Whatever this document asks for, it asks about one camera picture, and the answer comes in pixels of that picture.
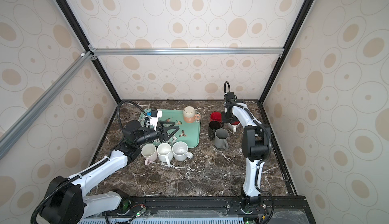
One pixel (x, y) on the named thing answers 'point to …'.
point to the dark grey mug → (221, 136)
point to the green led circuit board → (141, 212)
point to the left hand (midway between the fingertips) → (178, 127)
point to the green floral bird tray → (188, 133)
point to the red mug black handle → (216, 116)
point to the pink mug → (149, 151)
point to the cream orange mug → (190, 115)
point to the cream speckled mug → (180, 152)
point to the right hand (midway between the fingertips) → (229, 119)
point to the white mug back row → (234, 125)
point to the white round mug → (165, 153)
